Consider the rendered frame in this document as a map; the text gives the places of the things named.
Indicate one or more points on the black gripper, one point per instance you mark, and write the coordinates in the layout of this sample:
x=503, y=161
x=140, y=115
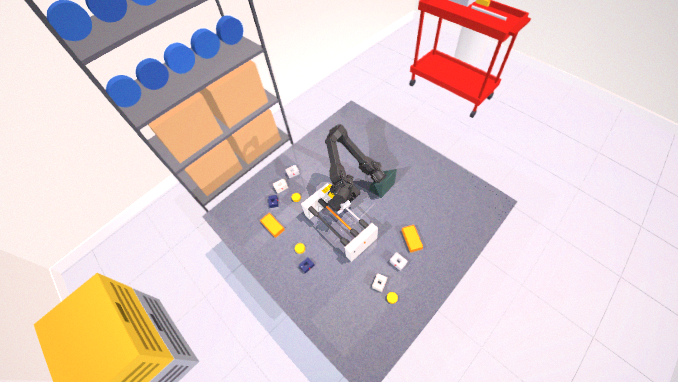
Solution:
x=335, y=206

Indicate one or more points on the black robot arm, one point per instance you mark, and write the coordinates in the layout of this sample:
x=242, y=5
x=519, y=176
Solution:
x=337, y=172

